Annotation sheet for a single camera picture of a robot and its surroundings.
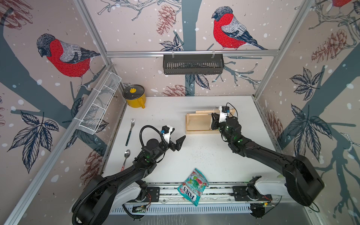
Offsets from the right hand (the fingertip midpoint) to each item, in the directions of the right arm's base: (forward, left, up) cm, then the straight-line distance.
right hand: (213, 112), depth 82 cm
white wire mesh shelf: (-8, +74, -3) cm, 75 cm away
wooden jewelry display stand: (+8, +6, -23) cm, 25 cm away
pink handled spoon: (-20, +54, -21) cm, 61 cm away
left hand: (-12, +19, -3) cm, 23 cm away
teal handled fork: (+5, +57, -21) cm, 61 cm away
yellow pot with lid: (+23, +58, -10) cm, 63 cm away
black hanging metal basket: (+41, +12, +7) cm, 43 cm away
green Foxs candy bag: (-36, +11, -18) cm, 42 cm away
